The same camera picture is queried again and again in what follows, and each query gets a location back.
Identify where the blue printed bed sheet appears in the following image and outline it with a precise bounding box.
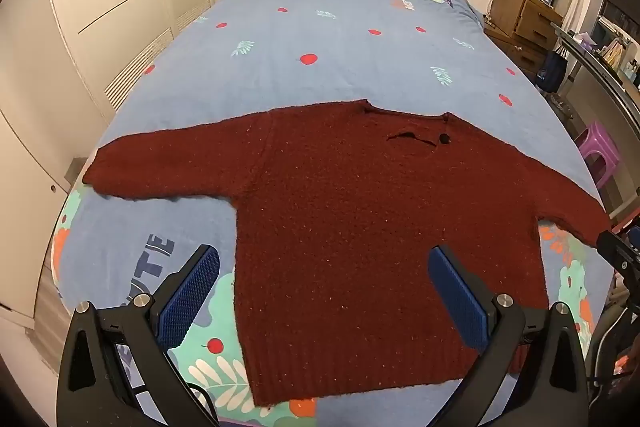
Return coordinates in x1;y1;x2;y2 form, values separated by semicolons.
47;0;616;427

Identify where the wooden nightstand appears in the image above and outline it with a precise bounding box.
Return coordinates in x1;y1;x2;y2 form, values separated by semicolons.
487;0;563;72

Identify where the dark blue bag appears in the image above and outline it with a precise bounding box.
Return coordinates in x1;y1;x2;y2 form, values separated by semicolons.
536;51;570;92

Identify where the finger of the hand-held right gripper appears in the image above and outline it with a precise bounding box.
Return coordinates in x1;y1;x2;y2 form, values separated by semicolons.
596;229;640;293

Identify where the purple plastic stool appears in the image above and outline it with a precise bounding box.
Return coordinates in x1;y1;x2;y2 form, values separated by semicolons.
574;121;623;198

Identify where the dark red knitted sweater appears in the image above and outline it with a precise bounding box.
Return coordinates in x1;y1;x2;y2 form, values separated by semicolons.
82;98;613;408

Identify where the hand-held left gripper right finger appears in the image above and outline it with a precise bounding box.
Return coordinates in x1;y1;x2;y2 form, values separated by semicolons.
428;245;591;427

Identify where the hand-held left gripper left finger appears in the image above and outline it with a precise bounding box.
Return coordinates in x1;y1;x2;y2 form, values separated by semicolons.
56;244;221;427

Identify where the cluttered desk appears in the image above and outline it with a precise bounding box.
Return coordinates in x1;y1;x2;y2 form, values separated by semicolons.
550;22;640;138

